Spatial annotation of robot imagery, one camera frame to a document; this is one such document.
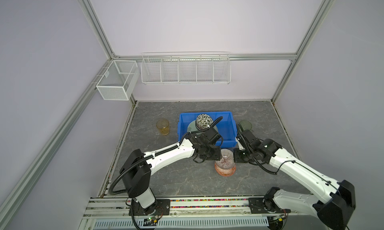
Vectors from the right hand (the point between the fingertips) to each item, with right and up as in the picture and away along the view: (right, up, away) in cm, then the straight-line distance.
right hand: (234, 158), depth 78 cm
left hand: (-9, -1, -1) cm, 9 cm away
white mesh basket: (-74, +47, +24) cm, 90 cm away
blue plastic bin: (0, +15, +20) cm, 26 cm away
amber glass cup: (-42, +16, +19) cm, 49 cm away
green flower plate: (-8, +14, +21) cm, 27 cm away
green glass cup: (+12, +16, +19) cm, 28 cm away
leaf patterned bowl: (-16, +18, +20) cm, 31 cm away
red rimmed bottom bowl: (-4, -5, +1) cm, 7 cm away
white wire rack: (-27, +54, +22) cm, 65 cm away
